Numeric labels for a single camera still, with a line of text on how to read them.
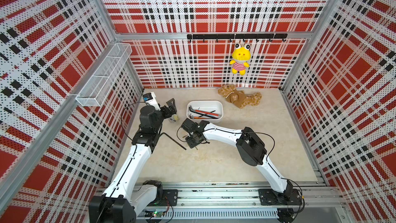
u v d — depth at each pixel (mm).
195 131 698
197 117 1039
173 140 932
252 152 556
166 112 683
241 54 909
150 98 648
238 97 1022
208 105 1106
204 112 1055
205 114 1045
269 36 884
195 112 1078
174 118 991
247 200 738
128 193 415
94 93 691
